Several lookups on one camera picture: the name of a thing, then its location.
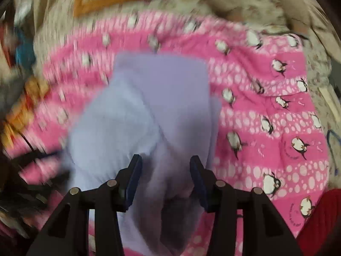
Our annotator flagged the red sleeve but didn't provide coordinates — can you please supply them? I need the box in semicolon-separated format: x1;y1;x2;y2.
296;189;341;256

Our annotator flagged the floral bed sheet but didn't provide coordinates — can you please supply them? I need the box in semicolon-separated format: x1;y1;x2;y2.
33;0;340;132

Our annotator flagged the beige crumpled cloth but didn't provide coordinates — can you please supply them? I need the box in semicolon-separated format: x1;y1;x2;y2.
207;0;340;61

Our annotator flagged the pink penguin blanket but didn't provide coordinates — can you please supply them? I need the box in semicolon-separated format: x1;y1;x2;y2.
4;10;331;256

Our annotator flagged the blue plastic bag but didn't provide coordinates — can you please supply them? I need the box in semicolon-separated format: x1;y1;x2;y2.
15;30;36;70

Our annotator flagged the lilac puffer jacket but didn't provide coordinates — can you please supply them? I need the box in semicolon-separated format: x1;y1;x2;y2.
61;53;221;255

